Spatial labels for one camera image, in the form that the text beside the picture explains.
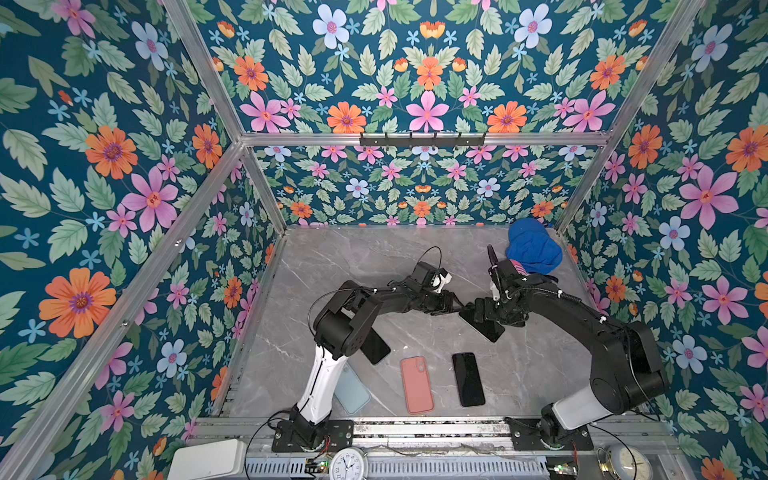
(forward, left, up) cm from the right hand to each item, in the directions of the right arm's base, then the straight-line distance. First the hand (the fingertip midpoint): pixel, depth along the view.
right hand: (487, 317), depth 89 cm
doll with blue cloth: (+30, -22, -3) cm, 38 cm away
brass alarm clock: (-36, -25, -1) cm, 44 cm away
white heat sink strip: (-36, +24, -7) cm, 44 cm away
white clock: (-36, +38, -1) cm, 52 cm away
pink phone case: (-17, +22, -6) cm, 28 cm away
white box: (-35, +68, -1) cm, 76 cm away
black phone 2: (-16, +7, -5) cm, 19 cm away
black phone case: (0, -2, -8) cm, 8 cm away
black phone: (-8, +34, -4) cm, 35 cm away
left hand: (+4, +6, +1) cm, 7 cm away
